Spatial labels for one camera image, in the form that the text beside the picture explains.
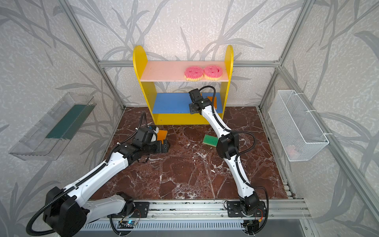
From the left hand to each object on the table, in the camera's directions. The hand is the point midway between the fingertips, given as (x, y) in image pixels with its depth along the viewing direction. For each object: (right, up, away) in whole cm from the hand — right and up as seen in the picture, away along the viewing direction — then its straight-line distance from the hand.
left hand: (164, 145), depth 81 cm
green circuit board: (-17, -38, -9) cm, 42 cm away
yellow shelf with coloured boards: (+2, +22, +20) cm, 30 cm away
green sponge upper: (+27, 0, +17) cm, 32 cm away
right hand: (+18, +23, +19) cm, 35 cm away
